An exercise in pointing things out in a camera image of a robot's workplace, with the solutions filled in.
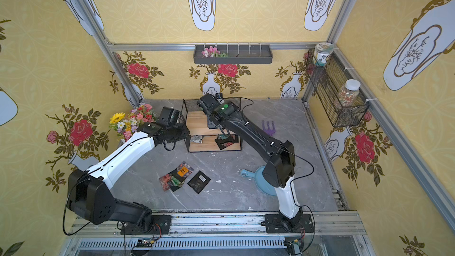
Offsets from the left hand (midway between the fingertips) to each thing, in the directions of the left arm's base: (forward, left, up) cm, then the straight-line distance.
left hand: (181, 131), depth 86 cm
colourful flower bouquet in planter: (+5, +28, 0) cm, 28 cm away
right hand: (+4, -21, +5) cm, 22 cm away
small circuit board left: (-42, +13, -19) cm, 48 cm away
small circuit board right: (-46, -46, -16) cm, 67 cm away
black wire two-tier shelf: (+4, -8, -13) cm, 16 cm away
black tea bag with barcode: (-19, -8, -15) cm, 26 cm away
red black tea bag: (-18, +9, -15) cm, 25 cm away
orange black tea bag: (-14, 0, -15) cm, 21 cm away
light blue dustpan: (-21, -38, -15) cm, 46 cm away
